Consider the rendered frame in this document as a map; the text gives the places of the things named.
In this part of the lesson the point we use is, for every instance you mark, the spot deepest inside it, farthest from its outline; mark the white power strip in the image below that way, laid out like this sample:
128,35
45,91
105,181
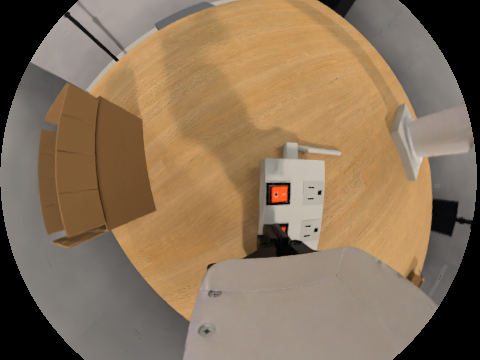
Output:
292,193

